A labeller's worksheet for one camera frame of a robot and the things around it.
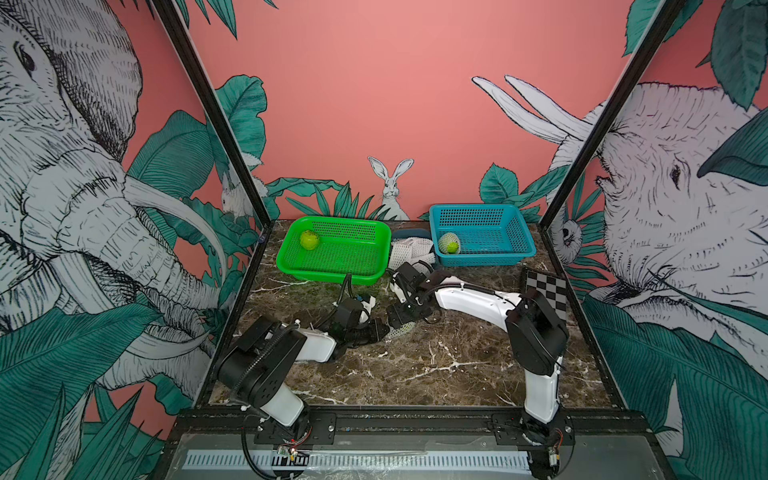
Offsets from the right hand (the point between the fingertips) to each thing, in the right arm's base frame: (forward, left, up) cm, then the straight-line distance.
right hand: (396, 315), depth 89 cm
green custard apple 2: (+27, -20, 0) cm, 34 cm away
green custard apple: (+29, +32, +1) cm, 43 cm away
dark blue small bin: (+30, -5, +5) cm, 31 cm away
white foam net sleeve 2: (-4, -1, -2) cm, 5 cm away
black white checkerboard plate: (+12, -53, -3) cm, 55 cm away
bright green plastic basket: (+29, +28, -3) cm, 40 cm away
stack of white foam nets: (+21, -5, +6) cm, 22 cm away
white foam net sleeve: (+28, -17, +2) cm, 33 cm away
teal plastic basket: (+39, -37, -6) cm, 55 cm away
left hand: (-2, +1, -3) cm, 4 cm away
